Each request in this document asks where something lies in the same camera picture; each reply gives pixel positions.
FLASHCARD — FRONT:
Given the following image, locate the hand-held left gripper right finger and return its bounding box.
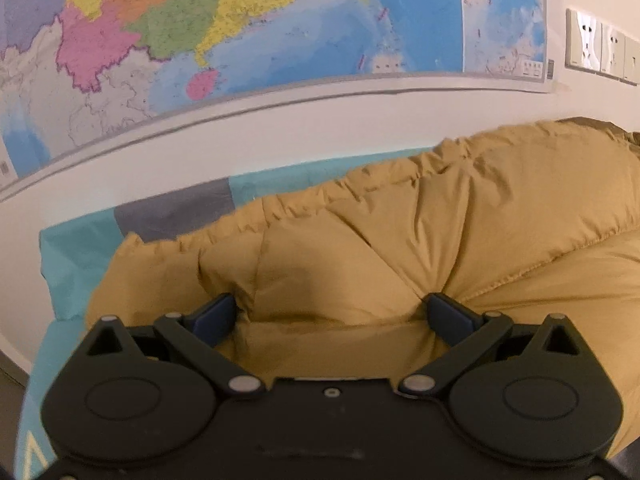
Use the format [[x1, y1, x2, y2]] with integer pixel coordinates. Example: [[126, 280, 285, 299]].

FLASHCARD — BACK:
[[397, 293, 585, 398]]

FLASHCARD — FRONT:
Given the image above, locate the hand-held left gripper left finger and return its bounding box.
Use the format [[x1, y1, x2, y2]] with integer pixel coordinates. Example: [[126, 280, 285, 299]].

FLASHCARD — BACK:
[[84, 293, 264, 398]]

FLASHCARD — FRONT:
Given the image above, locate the mustard yellow duvet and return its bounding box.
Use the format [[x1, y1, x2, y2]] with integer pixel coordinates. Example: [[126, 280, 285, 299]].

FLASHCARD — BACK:
[[85, 116, 640, 461]]

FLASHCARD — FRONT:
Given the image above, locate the teal and grey bed sheet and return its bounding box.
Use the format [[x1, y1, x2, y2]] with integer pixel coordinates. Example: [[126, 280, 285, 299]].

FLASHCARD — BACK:
[[14, 146, 443, 480]]

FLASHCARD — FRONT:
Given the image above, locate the colourful wall map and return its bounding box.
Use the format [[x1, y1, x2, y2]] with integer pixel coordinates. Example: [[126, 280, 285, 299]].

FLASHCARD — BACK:
[[0, 0, 557, 202]]

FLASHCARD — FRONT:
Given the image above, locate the white wall socket panel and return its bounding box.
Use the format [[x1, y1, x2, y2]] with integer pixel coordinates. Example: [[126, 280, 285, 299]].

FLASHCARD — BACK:
[[622, 35, 640, 87], [565, 7, 604, 74], [600, 22, 627, 81]]

